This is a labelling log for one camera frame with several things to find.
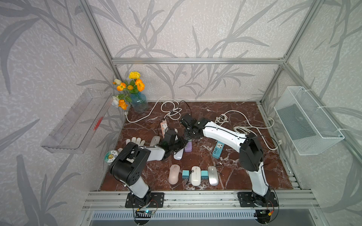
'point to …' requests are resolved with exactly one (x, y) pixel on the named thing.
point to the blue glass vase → (139, 102)
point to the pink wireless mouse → (174, 171)
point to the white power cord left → (126, 113)
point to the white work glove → (138, 141)
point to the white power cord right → (222, 119)
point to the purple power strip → (188, 147)
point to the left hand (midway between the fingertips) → (189, 141)
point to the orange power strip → (164, 125)
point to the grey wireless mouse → (155, 140)
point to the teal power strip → (218, 150)
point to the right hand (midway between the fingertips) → (187, 134)
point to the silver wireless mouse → (213, 176)
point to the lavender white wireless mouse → (179, 154)
